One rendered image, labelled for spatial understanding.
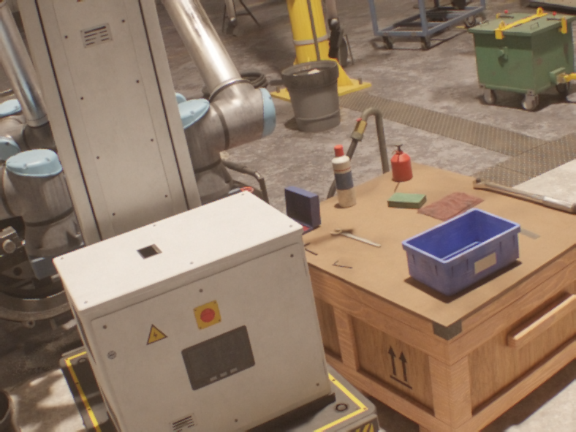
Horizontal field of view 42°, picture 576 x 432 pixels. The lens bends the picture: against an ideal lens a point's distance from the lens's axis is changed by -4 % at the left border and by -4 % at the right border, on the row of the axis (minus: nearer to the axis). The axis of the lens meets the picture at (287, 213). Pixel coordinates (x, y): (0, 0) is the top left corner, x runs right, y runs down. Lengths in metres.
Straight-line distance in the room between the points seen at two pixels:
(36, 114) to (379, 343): 1.26
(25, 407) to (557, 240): 2.02
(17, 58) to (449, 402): 1.59
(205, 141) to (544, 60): 3.30
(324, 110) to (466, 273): 3.26
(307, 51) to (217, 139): 3.99
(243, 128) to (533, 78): 3.09
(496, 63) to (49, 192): 3.67
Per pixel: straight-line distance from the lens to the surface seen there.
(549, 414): 2.49
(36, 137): 2.50
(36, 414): 3.03
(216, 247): 1.83
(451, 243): 2.38
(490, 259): 2.24
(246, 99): 2.34
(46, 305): 3.08
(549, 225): 2.55
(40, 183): 2.17
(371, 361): 2.49
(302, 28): 6.20
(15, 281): 3.46
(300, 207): 2.80
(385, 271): 2.37
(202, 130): 2.26
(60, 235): 2.21
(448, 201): 2.74
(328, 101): 5.32
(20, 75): 2.37
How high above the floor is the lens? 1.58
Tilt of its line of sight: 23 degrees down
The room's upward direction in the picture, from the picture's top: 11 degrees counter-clockwise
